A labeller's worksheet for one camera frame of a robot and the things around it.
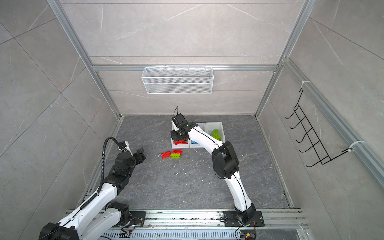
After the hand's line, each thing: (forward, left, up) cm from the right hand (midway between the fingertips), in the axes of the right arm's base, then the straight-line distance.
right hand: (174, 135), depth 95 cm
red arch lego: (-5, -4, -1) cm, 6 cm away
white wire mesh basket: (+33, -2, +20) cm, 39 cm away
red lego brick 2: (-8, -2, -8) cm, 11 cm away
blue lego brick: (-20, -13, +21) cm, 31 cm away
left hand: (-12, +20, +5) cm, 24 cm away
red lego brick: (-9, +6, -8) cm, 14 cm away
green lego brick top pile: (-10, 0, -9) cm, 14 cm away
